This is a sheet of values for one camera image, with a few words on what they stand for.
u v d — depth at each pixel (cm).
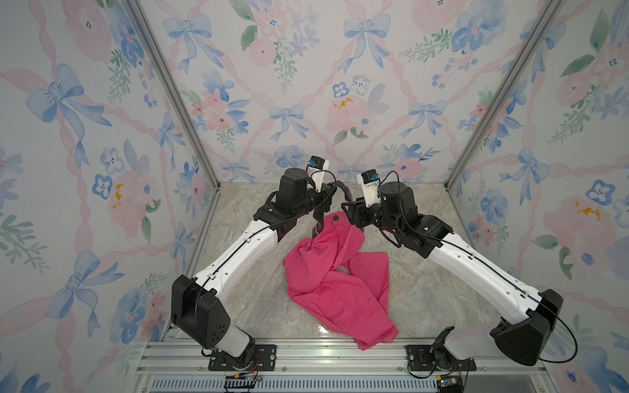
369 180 60
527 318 40
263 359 74
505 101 88
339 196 74
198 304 41
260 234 51
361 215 63
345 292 84
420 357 73
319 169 63
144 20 71
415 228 50
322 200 66
